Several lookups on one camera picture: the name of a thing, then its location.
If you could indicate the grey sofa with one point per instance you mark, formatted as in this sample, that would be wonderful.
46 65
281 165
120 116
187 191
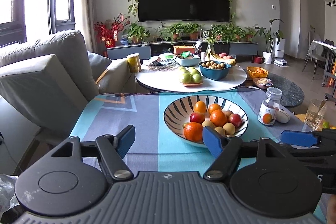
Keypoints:
50 81

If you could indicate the blue bowl of longans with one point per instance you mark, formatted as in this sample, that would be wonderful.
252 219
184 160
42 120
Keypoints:
214 70

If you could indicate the blue patterned tablecloth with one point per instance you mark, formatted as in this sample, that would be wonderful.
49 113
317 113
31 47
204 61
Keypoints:
170 168

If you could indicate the tray of green apples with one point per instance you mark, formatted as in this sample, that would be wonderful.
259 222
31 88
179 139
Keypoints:
190 76

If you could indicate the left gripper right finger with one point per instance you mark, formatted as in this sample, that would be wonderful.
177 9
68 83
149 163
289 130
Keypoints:
225 151

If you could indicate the grey tv cabinet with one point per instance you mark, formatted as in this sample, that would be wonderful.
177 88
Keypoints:
148 50

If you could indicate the pink snack dish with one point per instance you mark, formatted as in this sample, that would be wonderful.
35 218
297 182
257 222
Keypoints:
262 83

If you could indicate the yellow tin can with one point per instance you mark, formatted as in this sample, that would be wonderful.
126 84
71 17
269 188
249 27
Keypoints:
134 62

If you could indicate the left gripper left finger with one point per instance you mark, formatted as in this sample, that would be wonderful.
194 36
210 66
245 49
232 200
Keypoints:
112 150

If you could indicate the brown kiwi fruit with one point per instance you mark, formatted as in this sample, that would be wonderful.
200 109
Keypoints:
229 129

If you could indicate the dark marble side table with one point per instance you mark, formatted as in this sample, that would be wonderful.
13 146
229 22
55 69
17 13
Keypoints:
292 94

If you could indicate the red apple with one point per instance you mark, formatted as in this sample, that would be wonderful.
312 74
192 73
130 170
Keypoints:
197 117
235 119

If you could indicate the tall potted plant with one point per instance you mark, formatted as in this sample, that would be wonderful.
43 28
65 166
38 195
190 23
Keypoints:
270 37

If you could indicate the white blue striped bowl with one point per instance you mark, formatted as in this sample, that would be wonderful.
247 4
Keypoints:
178 112

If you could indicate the orange basket of tangerines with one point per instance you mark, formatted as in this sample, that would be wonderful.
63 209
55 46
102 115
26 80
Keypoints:
257 72

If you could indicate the white snack tray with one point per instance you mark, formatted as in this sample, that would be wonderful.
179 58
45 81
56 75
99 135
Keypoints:
189 62

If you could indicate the banana bunch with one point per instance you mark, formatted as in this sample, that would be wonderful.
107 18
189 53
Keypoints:
211 56

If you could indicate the round white coffee table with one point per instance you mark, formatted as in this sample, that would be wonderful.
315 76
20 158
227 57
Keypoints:
168 80

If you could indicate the orange tangerine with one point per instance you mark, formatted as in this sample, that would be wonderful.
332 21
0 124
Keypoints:
200 107
193 132
218 118

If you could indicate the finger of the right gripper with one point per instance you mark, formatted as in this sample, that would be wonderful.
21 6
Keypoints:
303 139

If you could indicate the red flower decoration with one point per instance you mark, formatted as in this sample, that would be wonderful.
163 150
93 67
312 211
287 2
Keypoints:
108 31

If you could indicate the clear snack jar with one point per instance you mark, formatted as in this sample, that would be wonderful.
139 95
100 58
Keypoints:
270 106

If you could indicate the drinking glass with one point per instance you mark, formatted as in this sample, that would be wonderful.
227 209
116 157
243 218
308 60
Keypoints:
315 113

